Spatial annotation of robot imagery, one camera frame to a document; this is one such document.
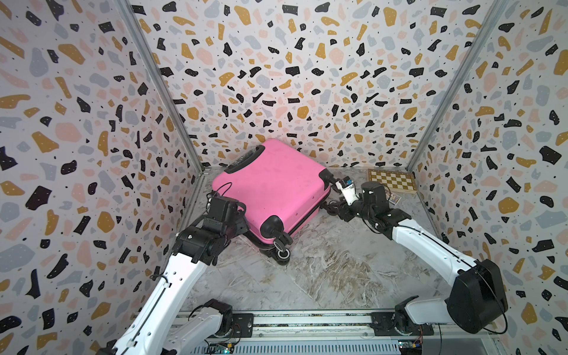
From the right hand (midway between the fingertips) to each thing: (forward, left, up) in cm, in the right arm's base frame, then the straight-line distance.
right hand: (337, 201), depth 83 cm
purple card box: (+16, -31, -19) cm, 40 cm away
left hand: (-12, +33, +5) cm, 36 cm away
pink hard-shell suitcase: (+4, +22, +2) cm, 22 cm away
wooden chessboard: (+28, -35, -18) cm, 48 cm away
